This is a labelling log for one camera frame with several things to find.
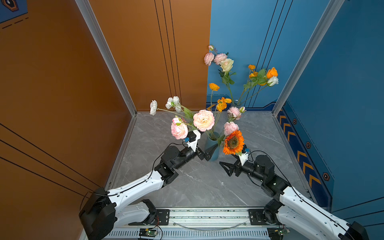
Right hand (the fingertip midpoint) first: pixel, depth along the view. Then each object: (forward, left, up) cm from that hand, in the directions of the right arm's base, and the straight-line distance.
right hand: (224, 158), depth 74 cm
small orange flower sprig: (+42, -17, +13) cm, 48 cm away
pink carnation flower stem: (+16, -4, +16) cm, 23 cm away
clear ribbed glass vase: (+40, -12, 0) cm, 42 cm away
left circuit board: (-29, +38, -19) cm, 51 cm away
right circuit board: (-29, -24, -21) cm, 43 cm away
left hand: (+3, +7, +15) cm, 17 cm away
